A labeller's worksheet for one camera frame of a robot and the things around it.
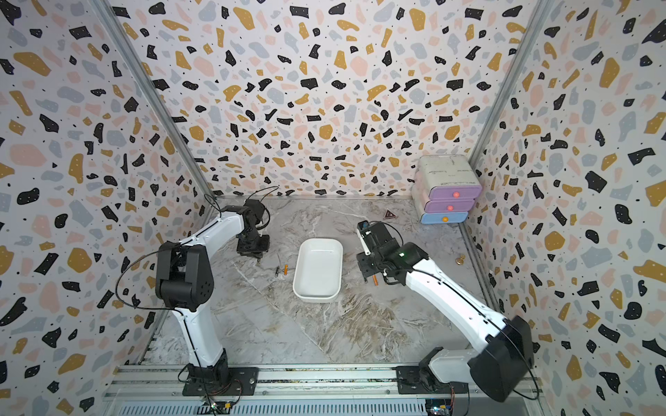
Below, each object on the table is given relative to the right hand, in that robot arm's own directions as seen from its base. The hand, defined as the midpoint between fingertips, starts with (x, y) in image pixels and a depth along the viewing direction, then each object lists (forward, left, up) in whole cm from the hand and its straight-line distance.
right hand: (366, 258), depth 80 cm
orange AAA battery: (+2, -4, -18) cm, 19 cm away
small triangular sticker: (+36, -12, -19) cm, 42 cm away
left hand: (+9, +37, -11) cm, 40 cm away
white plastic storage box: (+6, +18, -18) cm, 26 cm away
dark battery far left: (+4, +33, -18) cm, 38 cm away
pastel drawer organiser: (+31, -30, +1) cm, 43 cm away
